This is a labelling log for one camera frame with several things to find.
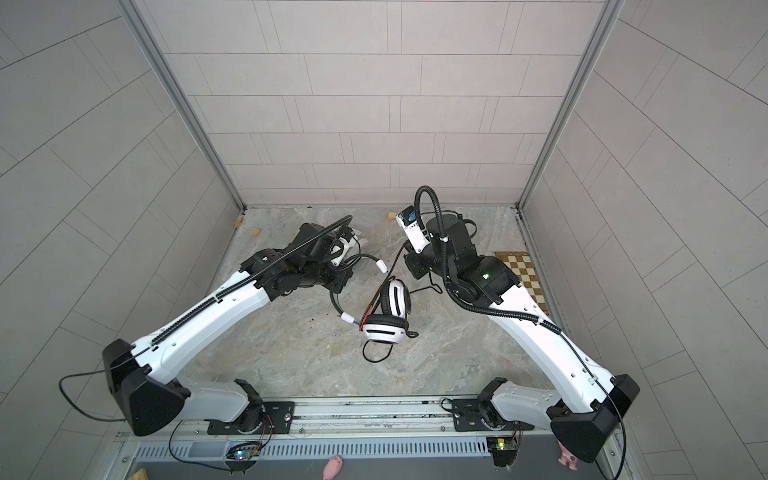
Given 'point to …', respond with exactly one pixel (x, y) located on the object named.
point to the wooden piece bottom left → (140, 475)
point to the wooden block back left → (256, 232)
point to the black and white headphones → (385, 317)
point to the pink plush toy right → (567, 458)
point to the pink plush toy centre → (332, 467)
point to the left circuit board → (246, 452)
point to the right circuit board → (504, 450)
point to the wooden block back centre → (392, 216)
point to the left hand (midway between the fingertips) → (360, 272)
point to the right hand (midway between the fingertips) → (405, 243)
